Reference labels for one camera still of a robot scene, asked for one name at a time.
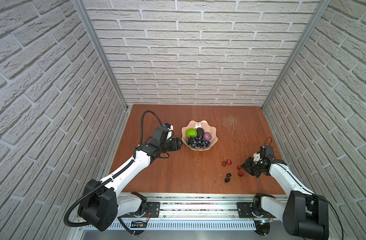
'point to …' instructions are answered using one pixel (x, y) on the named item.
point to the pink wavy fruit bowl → (207, 128)
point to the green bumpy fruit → (191, 132)
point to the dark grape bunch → (197, 142)
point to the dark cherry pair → (227, 179)
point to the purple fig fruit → (207, 136)
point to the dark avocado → (200, 132)
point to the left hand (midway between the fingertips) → (179, 140)
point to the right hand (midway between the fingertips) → (242, 165)
